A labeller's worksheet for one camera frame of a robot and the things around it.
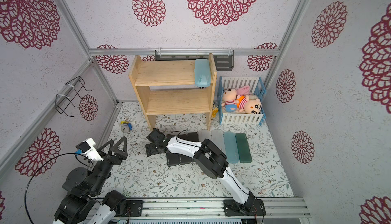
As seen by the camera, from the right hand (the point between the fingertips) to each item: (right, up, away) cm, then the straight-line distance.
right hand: (158, 147), depth 93 cm
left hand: (-9, +9, -30) cm, 32 cm away
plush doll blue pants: (+47, +24, +10) cm, 54 cm away
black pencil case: (+11, -6, -6) cm, 14 cm away
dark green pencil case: (+52, -1, 0) cm, 52 cm away
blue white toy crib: (+50, +18, +9) cm, 53 cm away
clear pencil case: (+28, +7, +8) cm, 30 cm away
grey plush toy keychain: (-24, +12, +7) cm, 27 cm away
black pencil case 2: (+21, +5, +7) cm, 23 cm away
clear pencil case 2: (+37, +5, +7) cm, 38 cm away
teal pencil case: (+45, 0, +1) cm, 45 cm away
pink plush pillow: (+58, +38, +19) cm, 72 cm away
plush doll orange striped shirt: (+56, +26, +9) cm, 62 cm away
